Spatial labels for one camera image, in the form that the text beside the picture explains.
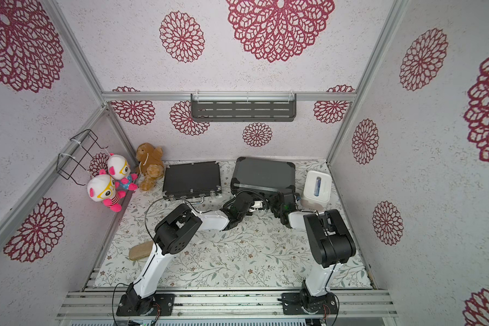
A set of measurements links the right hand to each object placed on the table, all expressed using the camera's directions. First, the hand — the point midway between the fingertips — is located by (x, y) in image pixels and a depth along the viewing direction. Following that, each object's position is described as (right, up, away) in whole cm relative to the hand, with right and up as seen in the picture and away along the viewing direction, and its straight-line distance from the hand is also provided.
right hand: (266, 194), depth 98 cm
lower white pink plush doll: (-70, +3, -14) cm, 71 cm away
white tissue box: (+25, +1, 0) cm, 25 cm away
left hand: (-8, 0, +3) cm, 9 cm away
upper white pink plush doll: (-68, +12, -4) cm, 69 cm away
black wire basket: (-74, +20, -19) cm, 79 cm away
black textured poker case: (-38, +7, +9) cm, 40 cm away
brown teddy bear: (-61, +15, +12) cm, 65 cm away
